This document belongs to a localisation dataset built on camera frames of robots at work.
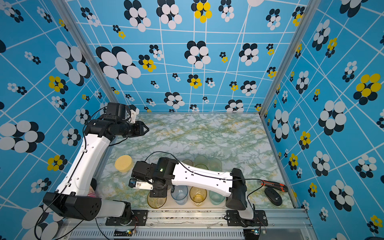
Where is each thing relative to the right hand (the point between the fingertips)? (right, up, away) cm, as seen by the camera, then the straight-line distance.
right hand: (158, 186), depth 67 cm
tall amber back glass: (-4, -14, +13) cm, 20 cm away
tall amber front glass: (+18, -10, +12) cm, 24 cm away
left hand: (-8, +26, +7) cm, 28 cm away
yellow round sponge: (-28, +5, +23) cm, 36 cm away
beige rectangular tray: (+13, -14, +10) cm, 21 cm away
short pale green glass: (+29, +3, +24) cm, 38 cm away
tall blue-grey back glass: (+8, -10, +13) cm, 19 cm away
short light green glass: (+20, +7, +19) cm, 29 cm away
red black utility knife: (+62, -6, +15) cm, 64 cm away
